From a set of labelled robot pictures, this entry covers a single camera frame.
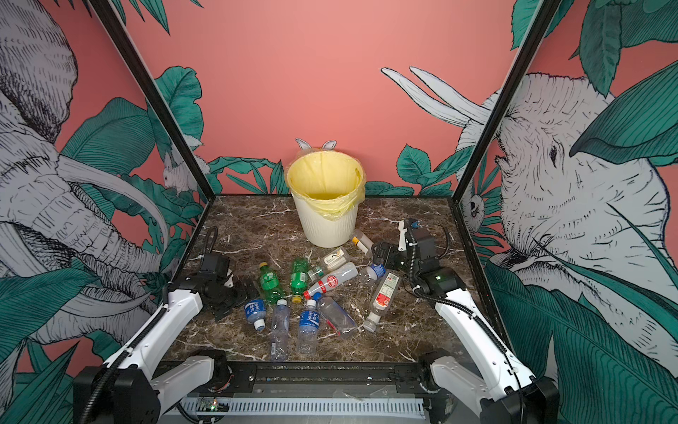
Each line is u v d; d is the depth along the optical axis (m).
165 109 0.92
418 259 0.56
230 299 0.74
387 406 0.70
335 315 0.86
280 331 0.83
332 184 1.05
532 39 0.73
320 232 0.94
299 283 0.88
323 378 0.75
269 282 0.88
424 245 0.55
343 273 0.90
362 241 1.02
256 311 0.82
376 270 0.92
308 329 0.83
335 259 0.93
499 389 0.39
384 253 0.69
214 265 0.66
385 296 0.85
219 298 0.67
